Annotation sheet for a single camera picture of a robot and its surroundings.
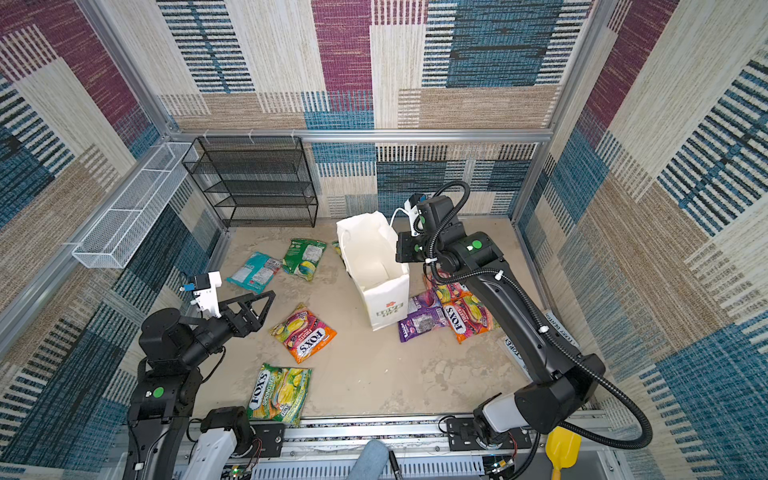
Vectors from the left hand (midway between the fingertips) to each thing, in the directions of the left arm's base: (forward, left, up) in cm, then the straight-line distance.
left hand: (263, 292), depth 66 cm
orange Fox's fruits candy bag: (+8, -51, -26) cm, 57 cm away
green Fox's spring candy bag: (+31, +2, -26) cm, 41 cm away
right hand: (+10, -30, +1) cm, 32 cm away
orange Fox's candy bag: (+2, -2, -27) cm, 27 cm away
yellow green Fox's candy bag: (-14, +1, -27) cm, 30 cm away
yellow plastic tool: (-27, -68, -28) cm, 78 cm away
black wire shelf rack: (+55, +20, -13) cm, 60 cm away
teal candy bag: (+24, +16, -27) cm, 40 cm away
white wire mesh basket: (+15, +37, +3) cm, 40 cm away
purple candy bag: (+8, -38, -26) cm, 47 cm away
